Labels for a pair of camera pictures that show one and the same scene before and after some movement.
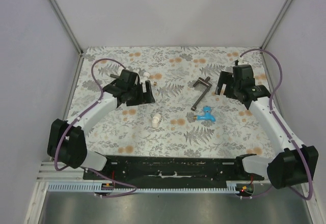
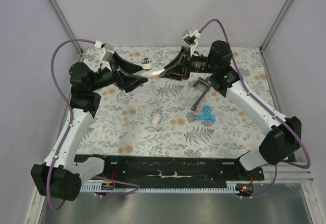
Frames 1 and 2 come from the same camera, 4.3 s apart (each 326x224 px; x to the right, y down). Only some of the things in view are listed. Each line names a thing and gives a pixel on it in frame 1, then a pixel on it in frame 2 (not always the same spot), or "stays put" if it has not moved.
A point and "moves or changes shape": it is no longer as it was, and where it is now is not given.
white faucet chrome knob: [146, 77] moves or changes shape
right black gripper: [227, 87] → [185, 64]
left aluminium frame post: [66, 25] stays put
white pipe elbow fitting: [155, 120] stays put
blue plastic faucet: [207, 116] stays put
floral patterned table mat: [187, 118] stays put
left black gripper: [142, 94] → [116, 72]
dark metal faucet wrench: [205, 82] stays put
